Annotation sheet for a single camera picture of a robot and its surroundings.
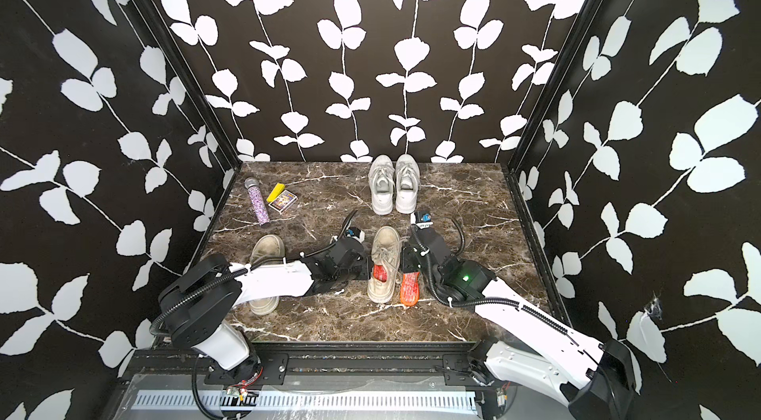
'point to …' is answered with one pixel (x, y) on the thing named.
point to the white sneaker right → (407, 182)
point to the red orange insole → (409, 288)
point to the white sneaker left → (380, 177)
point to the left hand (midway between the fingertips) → (377, 260)
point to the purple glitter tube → (253, 186)
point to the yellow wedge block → (276, 191)
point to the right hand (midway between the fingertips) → (401, 240)
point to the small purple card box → (283, 201)
